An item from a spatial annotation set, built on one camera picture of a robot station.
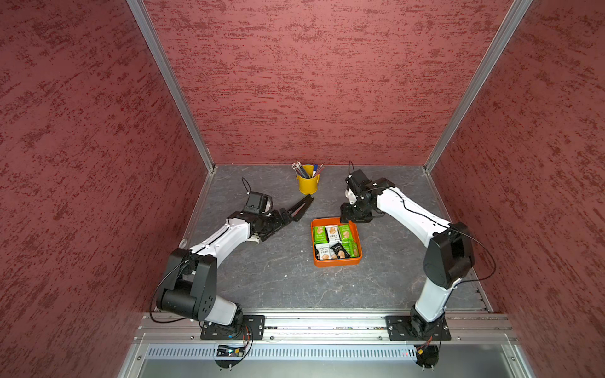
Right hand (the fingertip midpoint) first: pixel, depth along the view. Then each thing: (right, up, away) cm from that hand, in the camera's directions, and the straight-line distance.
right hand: (347, 224), depth 86 cm
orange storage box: (-3, 0, +8) cm, 9 cm away
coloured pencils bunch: (-19, +22, +11) cm, 31 cm away
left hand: (-24, -2, +2) cm, 24 cm away
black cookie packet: (-2, -11, +1) cm, 11 cm away
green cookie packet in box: (-10, -5, +6) cm, 13 cm away
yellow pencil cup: (-15, +14, +20) cm, 29 cm away
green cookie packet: (0, -5, +6) cm, 8 cm away
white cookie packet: (-8, -11, +1) cm, 14 cm away
